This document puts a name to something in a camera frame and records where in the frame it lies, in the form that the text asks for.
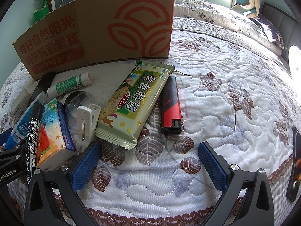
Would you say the dark glossy object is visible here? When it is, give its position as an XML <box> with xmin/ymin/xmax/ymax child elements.
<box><xmin>286</xmin><ymin>126</ymin><xmax>301</xmax><ymax>202</ymax></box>

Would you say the green white glue stick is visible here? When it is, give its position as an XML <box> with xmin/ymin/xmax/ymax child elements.
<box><xmin>47</xmin><ymin>72</ymin><xmax>92</xmax><ymax>97</ymax></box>

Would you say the white plastic case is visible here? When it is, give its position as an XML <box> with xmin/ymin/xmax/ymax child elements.
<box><xmin>11</xmin><ymin>88</ymin><xmax>31</xmax><ymax>123</ymax></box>

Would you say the navy star pillow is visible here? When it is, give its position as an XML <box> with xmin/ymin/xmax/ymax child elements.
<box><xmin>249</xmin><ymin>13</ymin><xmax>285</xmax><ymax>50</ymax></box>

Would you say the clear round plastic lid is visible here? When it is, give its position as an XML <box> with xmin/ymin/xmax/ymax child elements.
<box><xmin>64</xmin><ymin>91</ymin><xmax>94</xmax><ymax>119</ymax></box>

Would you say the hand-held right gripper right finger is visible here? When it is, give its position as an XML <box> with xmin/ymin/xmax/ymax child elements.
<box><xmin>198</xmin><ymin>142</ymin><xmax>275</xmax><ymax>226</ymax></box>

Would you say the watermelon print tissue pack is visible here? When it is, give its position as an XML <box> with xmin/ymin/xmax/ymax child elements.
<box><xmin>36</xmin><ymin>98</ymin><xmax>78</xmax><ymax>171</ymax></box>

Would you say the white round object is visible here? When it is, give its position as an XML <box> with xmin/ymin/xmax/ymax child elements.
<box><xmin>288</xmin><ymin>45</ymin><xmax>301</xmax><ymax>76</ymax></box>

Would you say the brown cardboard box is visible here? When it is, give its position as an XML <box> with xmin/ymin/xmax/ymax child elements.
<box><xmin>13</xmin><ymin>0</ymin><xmax>176</xmax><ymax>81</ymax></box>

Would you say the white plastic clip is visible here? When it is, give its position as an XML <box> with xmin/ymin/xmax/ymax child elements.
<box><xmin>76</xmin><ymin>105</ymin><xmax>101</xmax><ymax>153</ymax></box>

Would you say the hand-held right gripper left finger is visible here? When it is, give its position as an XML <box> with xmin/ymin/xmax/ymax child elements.
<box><xmin>24</xmin><ymin>141</ymin><xmax>103</xmax><ymax>226</ymax></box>

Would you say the grey star print pillow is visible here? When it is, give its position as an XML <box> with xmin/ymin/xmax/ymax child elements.
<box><xmin>60</xmin><ymin>0</ymin><xmax>80</xmax><ymax>7</ymax></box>

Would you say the green shopping bag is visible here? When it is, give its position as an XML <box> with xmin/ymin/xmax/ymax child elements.
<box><xmin>34</xmin><ymin>0</ymin><xmax>51</xmax><ymax>24</ymax></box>

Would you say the floral quilted bedspread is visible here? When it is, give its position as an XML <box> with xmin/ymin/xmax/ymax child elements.
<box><xmin>0</xmin><ymin>0</ymin><xmax>301</xmax><ymax>226</ymax></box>

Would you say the pale green snack packet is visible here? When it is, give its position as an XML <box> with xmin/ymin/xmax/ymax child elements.
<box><xmin>94</xmin><ymin>60</ymin><xmax>175</xmax><ymax>150</ymax></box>

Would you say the folded floral quilt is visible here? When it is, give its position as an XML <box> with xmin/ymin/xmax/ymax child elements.
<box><xmin>173</xmin><ymin>0</ymin><xmax>285</xmax><ymax>56</ymax></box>

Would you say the red black lighter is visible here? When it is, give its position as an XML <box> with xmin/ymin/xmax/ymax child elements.
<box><xmin>160</xmin><ymin>76</ymin><xmax>182</xmax><ymax>135</ymax></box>

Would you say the black and clear plastic object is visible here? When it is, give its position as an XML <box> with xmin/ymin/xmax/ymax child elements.
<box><xmin>28</xmin><ymin>73</ymin><xmax>56</xmax><ymax>107</ymax></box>

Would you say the blue white tube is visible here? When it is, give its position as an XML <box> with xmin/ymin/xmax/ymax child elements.
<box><xmin>5</xmin><ymin>104</ymin><xmax>36</xmax><ymax>150</ymax></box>

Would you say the grey padded headboard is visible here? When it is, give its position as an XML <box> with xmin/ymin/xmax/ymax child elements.
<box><xmin>260</xmin><ymin>2</ymin><xmax>301</xmax><ymax>64</ymax></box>

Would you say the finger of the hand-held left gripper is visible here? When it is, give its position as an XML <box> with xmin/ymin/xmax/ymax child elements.
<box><xmin>0</xmin><ymin>145</ymin><xmax>26</xmax><ymax>168</ymax></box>
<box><xmin>0</xmin><ymin>128</ymin><xmax>14</xmax><ymax>151</ymax></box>

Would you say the black permanent marker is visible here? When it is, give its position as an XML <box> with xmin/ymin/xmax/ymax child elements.
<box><xmin>24</xmin><ymin>102</ymin><xmax>44</xmax><ymax>185</ymax></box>

